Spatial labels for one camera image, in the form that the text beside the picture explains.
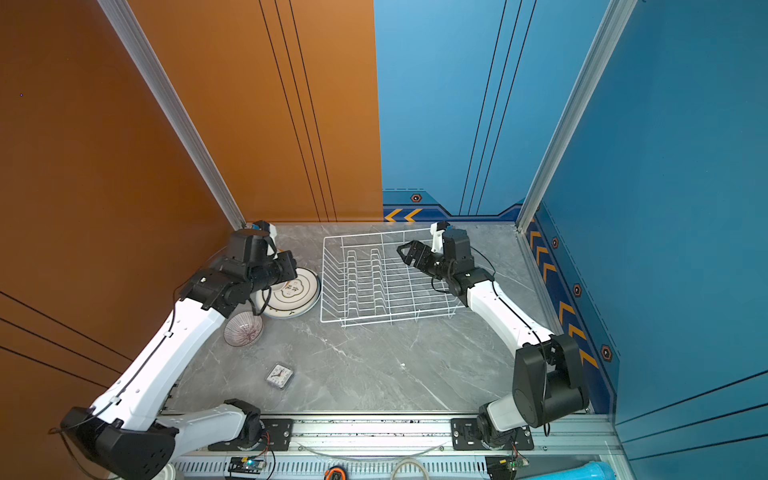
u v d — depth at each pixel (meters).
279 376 0.81
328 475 0.66
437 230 0.77
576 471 0.67
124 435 0.37
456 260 0.64
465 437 0.72
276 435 0.74
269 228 0.67
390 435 0.76
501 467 0.70
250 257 0.54
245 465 0.71
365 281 1.02
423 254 0.73
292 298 0.94
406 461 0.70
